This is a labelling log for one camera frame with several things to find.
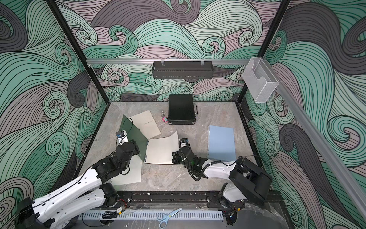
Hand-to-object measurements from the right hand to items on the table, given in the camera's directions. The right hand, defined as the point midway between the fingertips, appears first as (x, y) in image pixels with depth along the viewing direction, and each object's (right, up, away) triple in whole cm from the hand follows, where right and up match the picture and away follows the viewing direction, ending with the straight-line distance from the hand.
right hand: (169, 156), depth 83 cm
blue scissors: (-1, -26, -15) cm, 30 cm away
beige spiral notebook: (-19, +17, +23) cm, 34 cm away
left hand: (-19, +11, -5) cm, 23 cm away
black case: (+7, +28, +27) cm, 40 cm away
